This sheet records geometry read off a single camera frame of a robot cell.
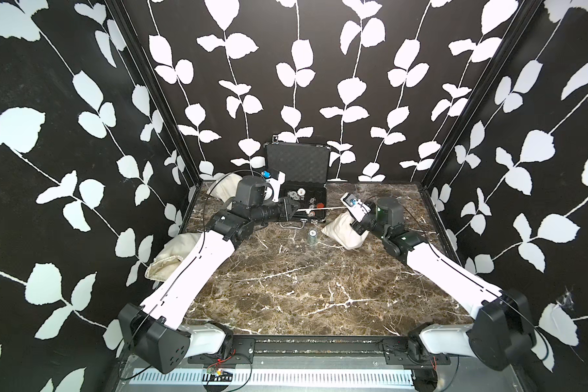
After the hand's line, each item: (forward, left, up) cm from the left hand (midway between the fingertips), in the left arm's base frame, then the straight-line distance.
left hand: (297, 199), depth 70 cm
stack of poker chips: (+4, -6, -29) cm, 29 cm away
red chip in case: (+24, -11, -32) cm, 42 cm away
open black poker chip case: (+37, -5, -22) cm, 43 cm away
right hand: (+6, -19, -9) cm, 22 cm away
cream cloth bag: (+1, -16, -20) cm, 26 cm away
